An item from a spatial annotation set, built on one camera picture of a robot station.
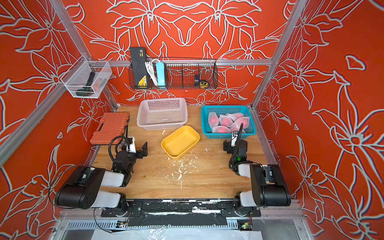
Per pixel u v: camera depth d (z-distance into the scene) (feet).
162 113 3.74
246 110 3.44
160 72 2.94
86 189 1.42
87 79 3.00
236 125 3.18
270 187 1.42
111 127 3.29
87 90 2.64
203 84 3.08
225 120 3.30
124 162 2.27
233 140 2.55
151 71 2.83
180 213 2.39
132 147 2.54
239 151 2.25
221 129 3.11
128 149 2.49
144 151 2.67
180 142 3.21
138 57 2.80
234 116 3.40
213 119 3.31
